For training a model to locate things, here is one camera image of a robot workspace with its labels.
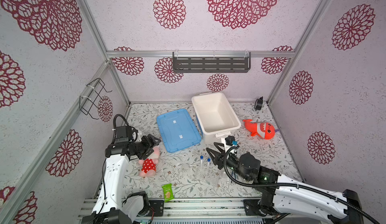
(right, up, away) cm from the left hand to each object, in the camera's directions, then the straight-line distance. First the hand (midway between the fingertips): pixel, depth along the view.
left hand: (158, 147), depth 77 cm
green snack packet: (+5, -25, +1) cm, 25 cm away
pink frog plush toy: (-6, -11, +5) cm, 14 cm away
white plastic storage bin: (+35, +16, +37) cm, 54 cm away
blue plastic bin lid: (+7, +5, +28) cm, 29 cm away
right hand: (+26, +3, -10) cm, 28 cm away
